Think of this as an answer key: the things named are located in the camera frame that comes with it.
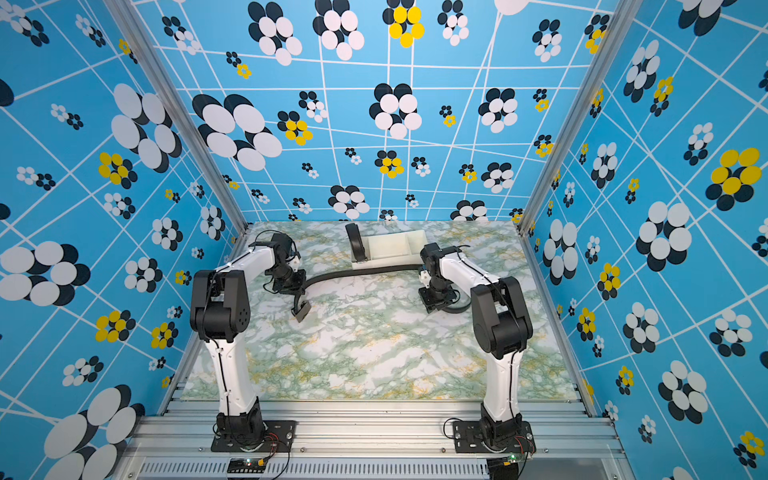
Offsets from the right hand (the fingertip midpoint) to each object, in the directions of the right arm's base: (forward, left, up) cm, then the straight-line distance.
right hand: (438, 305), depth 95 cm
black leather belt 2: (-2, +43, +2) cm, 44 cm away
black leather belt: (+16, +27, +13) cm, 34 cm away
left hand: (+7, +45, -1) cm, 46 cm away
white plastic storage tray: (+24, +15, 0) cm, 29 cm away
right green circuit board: (-42, -13, -4) cm, 44 cm away
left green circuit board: (-42, +50, -4) cm, 66 cm away
